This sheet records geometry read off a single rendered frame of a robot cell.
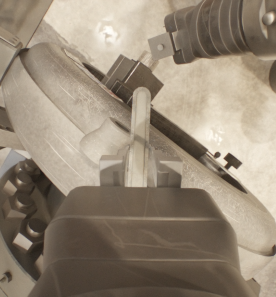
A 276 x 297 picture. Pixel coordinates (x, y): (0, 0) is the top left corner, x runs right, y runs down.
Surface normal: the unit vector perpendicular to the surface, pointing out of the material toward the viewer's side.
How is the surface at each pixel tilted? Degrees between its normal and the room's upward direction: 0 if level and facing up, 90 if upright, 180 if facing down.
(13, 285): 24
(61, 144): 28
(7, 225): 90
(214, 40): 68
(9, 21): 0
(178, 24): 63
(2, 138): 40
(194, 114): 0
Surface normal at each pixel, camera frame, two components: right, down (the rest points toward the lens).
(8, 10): 0.07, 0.33
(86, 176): -0.22, 0.10
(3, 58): 0.37, 0.52
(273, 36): -0.82, 0.48
